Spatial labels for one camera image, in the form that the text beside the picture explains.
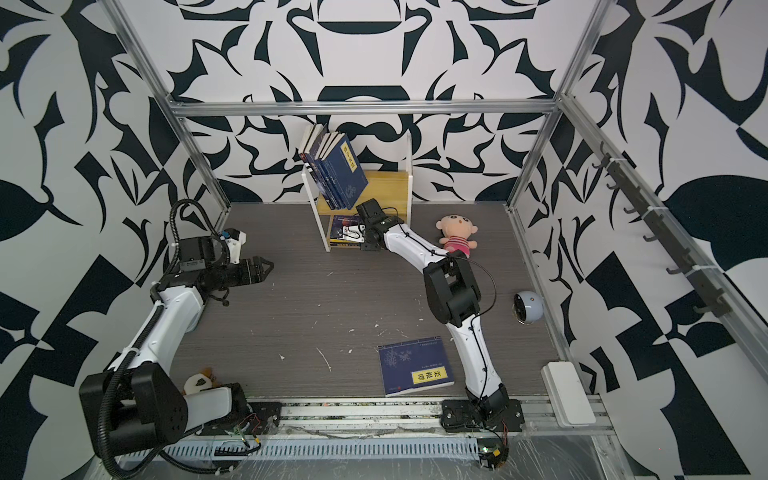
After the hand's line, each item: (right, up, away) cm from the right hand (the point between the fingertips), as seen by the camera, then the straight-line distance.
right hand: (369, 224), depth 100 cm
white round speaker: (+45, -24, -15) cm, 53 cm away
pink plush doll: (+30, -2, +4) cm, 30 cm away
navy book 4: (+13, -39, -18) cm, 45 cm away
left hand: (-29, -11, -16) cm, 35 cm away
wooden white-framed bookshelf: (+7, +11, -3) cm, 14 cm away
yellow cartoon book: (-7, -5, -11) cm, 14 cm away
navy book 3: (-6, +14, -13) cm, 20 cm away
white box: (+50, -43, -26) cm, 70 cm away
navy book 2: (-10, +11, -15) cm, 21 cm away
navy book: (-11, +7, -13) cm, 19 cm away
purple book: (-10, +1, +3) cm, 10 cm away
